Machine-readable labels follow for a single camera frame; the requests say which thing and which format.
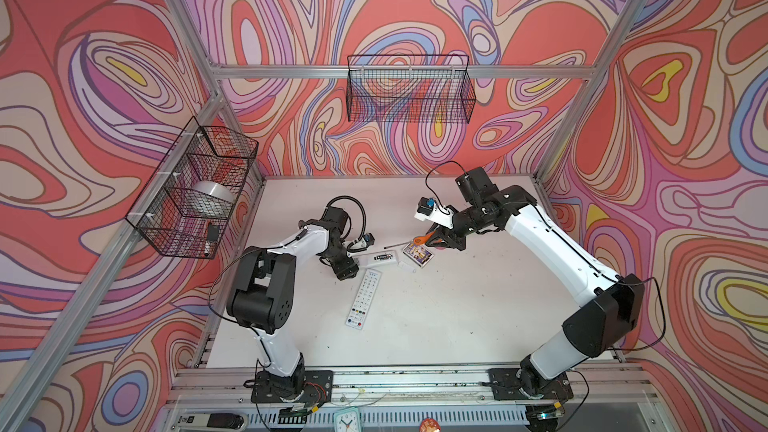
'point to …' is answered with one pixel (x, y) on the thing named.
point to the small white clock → (347, 420)
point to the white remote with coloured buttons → (363, 301)
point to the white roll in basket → (207, 192)
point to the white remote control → (370, 258)
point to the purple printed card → (418, 253)
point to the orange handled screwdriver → (417, 240)
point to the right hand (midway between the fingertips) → (434, 242)
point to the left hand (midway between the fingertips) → (349, 260)
